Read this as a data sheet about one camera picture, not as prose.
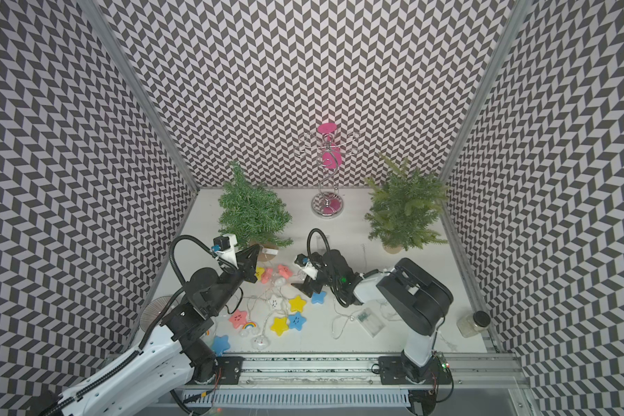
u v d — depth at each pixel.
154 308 0.81
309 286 0.78
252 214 0.73
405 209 0.71
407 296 0.48
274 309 0.83
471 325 0.74
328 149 0.89
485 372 0.75
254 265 0.70
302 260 0.75
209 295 0.54
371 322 0.83
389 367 0.74
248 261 0.64
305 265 0.75
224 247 0.61
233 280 0.63
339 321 0.82
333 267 0.73
